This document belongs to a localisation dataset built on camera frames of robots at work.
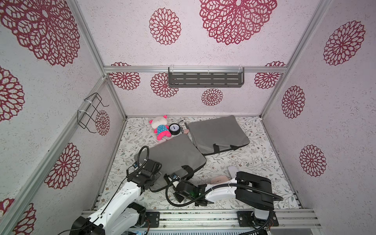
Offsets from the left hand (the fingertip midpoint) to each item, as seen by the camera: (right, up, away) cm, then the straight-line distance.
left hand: (156, 175), depth 85 cm
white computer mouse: (+47, +1, +5) cm, 47 cm away
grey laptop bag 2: (+41, +23, +22) cm, 52 cm away
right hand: (+9, -7, -3) cm, 12 cm away
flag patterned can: (+15, +29, +24) cm, 40 cm away
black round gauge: (+9, +27, +24) cm, 37 cm away
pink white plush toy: (0, +27, +17) cm, 32 cm away
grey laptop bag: (+9, +10, +9) cm, 16 cm away
